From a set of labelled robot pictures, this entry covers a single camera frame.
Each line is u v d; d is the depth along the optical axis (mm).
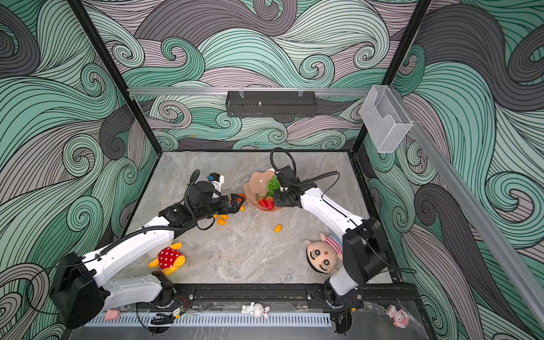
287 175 668
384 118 792
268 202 931
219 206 689
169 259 772
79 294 380
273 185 997
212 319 697
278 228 898
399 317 662
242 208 744
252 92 956
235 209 698
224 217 923
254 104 901
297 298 741
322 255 750
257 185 1037
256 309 684
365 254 426
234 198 708
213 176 710
